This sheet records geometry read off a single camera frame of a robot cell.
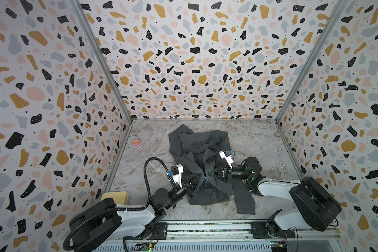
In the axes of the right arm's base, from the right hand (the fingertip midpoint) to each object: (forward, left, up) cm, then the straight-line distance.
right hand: (208, 175), depth 71 cm
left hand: (-1, +3, +2) cm, 4 cm away
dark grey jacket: (+23, +5, -17) cm, 29 cm away
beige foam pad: (-4, +46, -19) cm, 50 cm away
